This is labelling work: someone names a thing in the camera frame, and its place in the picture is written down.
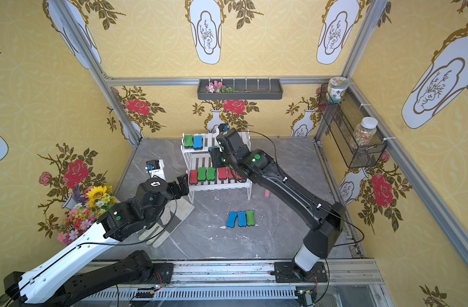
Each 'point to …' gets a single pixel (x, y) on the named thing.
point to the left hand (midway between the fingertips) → (170, 176)
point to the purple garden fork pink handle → (266, 194)
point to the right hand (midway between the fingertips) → (220, 148)
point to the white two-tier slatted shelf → (194, 159)
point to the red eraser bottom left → (194, 177)
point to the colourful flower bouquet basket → (85, 206)
